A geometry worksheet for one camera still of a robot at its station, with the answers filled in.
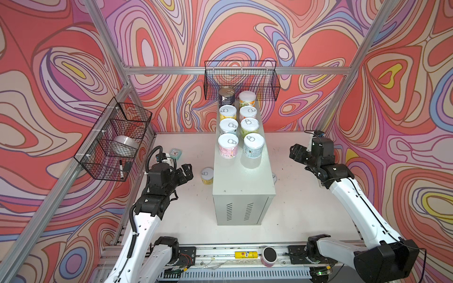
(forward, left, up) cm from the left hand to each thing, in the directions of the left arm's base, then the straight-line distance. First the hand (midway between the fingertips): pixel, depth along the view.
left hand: (185, 167), depth 76 cm
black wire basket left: (+4, +30, +9) cm, 31 cm away
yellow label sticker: (-30, -26, -20) cm, 45 cm away
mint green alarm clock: (+24, +13, -20) cm, 34 cm away
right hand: (+6, -51, +1) cm, 51 cm away
